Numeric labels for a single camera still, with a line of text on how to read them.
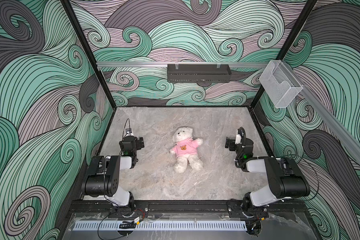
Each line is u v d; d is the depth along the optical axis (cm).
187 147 88
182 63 95
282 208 74
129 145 72
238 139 83
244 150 71
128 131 81
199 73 97
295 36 81
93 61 92
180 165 80
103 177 45
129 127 81
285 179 45
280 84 79
